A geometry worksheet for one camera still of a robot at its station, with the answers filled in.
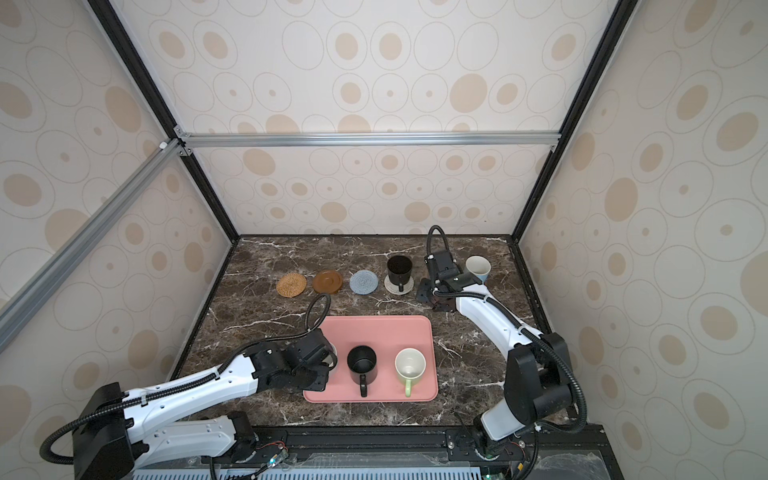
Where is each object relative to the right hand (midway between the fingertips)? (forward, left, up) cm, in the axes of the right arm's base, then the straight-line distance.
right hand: (425, 294), depth 89 cm
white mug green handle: (-17, +5, -10) cm, 21 cm away
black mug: (-18, +18, -8) cm, 27 cm away
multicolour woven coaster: (+9, +9, -9) cm, 15 cm away
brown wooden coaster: (+13, +33, -11) cm, 37 cm away
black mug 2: (+12, +7, -3) cm, 14 cm away
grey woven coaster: (+13, +20, -11) cm, 26 cm away
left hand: (-23, +25, -4) cm, 35 cm away
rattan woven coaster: (+12, +46, -11) cm, 49 cm away
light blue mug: (+12, -19, -2) cm, 23 cm away
